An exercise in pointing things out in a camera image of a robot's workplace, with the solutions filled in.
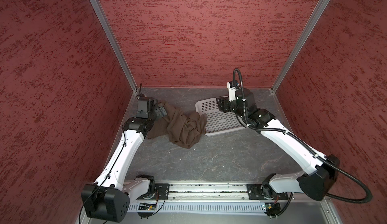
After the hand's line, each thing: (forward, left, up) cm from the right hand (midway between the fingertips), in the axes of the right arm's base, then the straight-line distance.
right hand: (220, 100), depth 76 cm
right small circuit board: (-44, -23, -30) cm, 58 cm away
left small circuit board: (-42, +41, -31) cm, 66 cm away
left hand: (-2, +34, -7) cm, 35 cm away
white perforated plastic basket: (+4, -2, -28) cm, 28 cm away
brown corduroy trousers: (-8, +19, -14) cm, 26 cm away
